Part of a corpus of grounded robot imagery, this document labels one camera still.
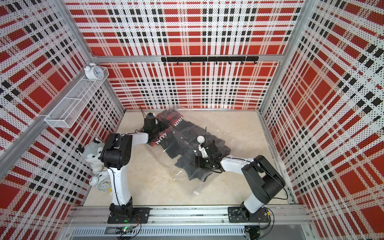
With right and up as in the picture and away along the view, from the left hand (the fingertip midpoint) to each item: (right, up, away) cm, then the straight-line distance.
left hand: (167, 122), depth 107 cm
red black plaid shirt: (+3, +4, +3) cm, 6 cm away
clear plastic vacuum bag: (+22, -35, -28) cm, 50 cm away
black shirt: (+13, -12, -6) cm, 19 cm away
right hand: (+22, -25, -19) cm, 39 cm away
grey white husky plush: (-33, -16, -30) cm, 47 cm away
